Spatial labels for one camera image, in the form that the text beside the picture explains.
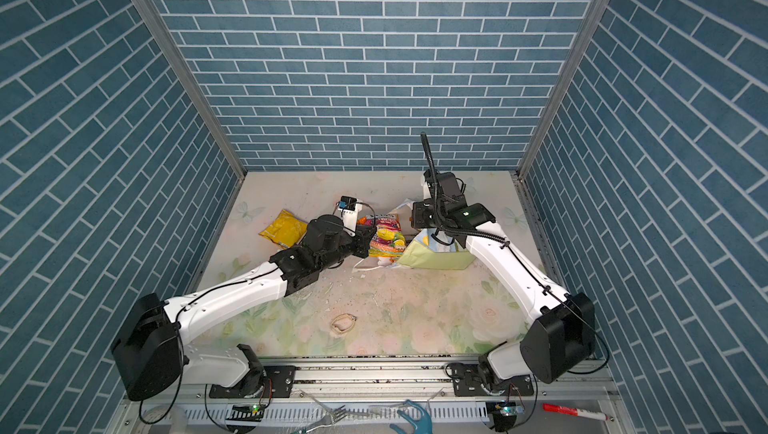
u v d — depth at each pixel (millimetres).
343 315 843
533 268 467
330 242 598
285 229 995
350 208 681
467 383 732
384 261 906
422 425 675
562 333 402
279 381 742
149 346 395
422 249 772
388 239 798
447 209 596
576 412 692
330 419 678
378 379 755
